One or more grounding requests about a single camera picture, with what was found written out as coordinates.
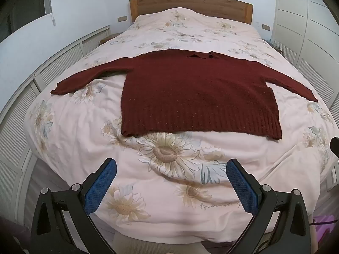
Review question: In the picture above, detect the white louvred cabinet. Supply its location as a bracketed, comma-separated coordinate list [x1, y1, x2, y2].
[273, 39, 339, 117]
[0, 25, 112, 244]

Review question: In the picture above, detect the wooden headboard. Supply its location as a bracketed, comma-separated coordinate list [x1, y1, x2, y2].
[129, 0, 253, 25]

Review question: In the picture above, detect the dark window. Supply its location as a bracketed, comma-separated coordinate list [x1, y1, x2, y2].
[0, 0, 57, 43]

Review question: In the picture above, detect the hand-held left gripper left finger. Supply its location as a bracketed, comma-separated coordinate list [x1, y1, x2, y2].
[30, 158, 117, 254]

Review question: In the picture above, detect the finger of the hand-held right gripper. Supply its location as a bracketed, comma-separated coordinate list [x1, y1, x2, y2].
[330, 136, 339, 160]

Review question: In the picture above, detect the wooden nightstand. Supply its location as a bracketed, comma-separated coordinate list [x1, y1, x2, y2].
[99, 32, 123, 45]

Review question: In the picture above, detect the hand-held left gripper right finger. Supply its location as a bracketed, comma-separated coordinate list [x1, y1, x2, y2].
[227, 159, 311, 254]

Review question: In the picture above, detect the floral duvet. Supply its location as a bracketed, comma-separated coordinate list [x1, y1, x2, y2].
[24, 7, 337, 244]

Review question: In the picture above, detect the white wardrobe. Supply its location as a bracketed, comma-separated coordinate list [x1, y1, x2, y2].
[271, 0, 339, 66]

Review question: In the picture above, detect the dark red knit sweater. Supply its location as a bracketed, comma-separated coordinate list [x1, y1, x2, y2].
[50, 49, 318, 140]

